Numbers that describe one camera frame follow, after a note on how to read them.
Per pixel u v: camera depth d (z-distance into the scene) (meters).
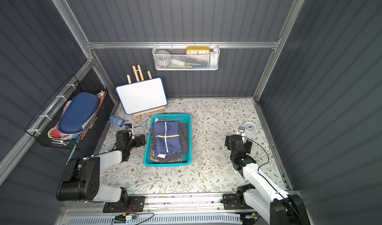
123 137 0.72
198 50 0.87
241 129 0.73
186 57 0.90
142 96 0.95
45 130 0.62
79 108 0.69
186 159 0.87
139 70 0.91
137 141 0.85
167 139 0.87
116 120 1.02
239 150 0.64
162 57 0.83
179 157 0.85
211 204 0.75
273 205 0.42
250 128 0.98
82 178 0.44
